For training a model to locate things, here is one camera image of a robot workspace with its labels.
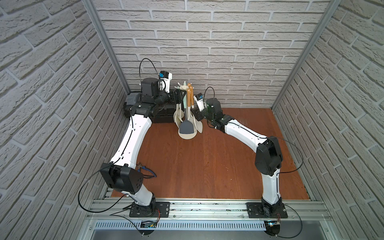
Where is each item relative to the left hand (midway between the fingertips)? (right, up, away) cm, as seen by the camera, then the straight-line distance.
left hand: (183, 88), depth 72 cm
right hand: (+6, -7, +16) cm, 18 cm away
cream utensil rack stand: (-1, -27, +31) cm, 41 cm away
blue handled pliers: (-28, -43, +16) cm, 54 cm away
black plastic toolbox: (-16, -11, +28) cm, 34 cm away
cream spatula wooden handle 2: (+2, -6, +7) cm, 10 cm away
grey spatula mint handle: (0, -20, +18) cm, 27 cm away
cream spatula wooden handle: (+7, -17, +20) cm, 27 cm away
